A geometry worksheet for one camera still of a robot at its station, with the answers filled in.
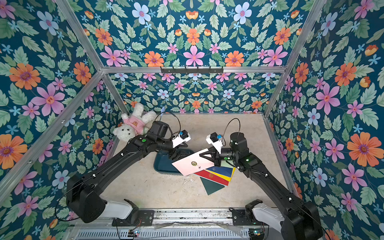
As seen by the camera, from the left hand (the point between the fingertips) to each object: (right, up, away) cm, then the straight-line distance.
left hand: (189, 148), depth 74 cm
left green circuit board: (-28, -41, -3) cm, 49 cm away
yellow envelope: (+19, -18, +12) cm, 29 cm away
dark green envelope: (+12, -24, +10) cm, 28 cm away
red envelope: (+10, -18, +13) cm, 25 cm away
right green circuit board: (+33, -41, -3) cm, 53 cm away
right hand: (+7, -1, -5) cm, 9 cm away
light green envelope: (+17, -6, -7) cm, 19 cm away
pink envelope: (+3, -7, -2) cm, 8 cm away
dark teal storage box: (-19, -12, +20) cm, 30 cm away
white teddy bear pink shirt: (-42, +14, +30) cm, 53 cm away
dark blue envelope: (+21, -16, +14) cm, 30 cm away
